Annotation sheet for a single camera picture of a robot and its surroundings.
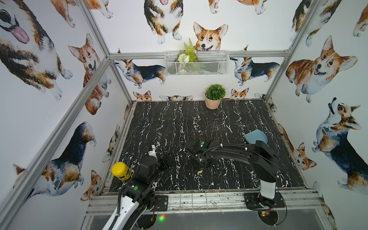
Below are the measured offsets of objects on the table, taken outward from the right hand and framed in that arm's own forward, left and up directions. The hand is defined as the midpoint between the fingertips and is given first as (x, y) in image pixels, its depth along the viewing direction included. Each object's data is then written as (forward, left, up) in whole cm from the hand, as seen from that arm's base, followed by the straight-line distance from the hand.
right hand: (197, 169), depth 80 cm
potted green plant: (+52, -13, +9) cm, 54 cm away
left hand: (+6, +15, +7) cm, 18 cm away
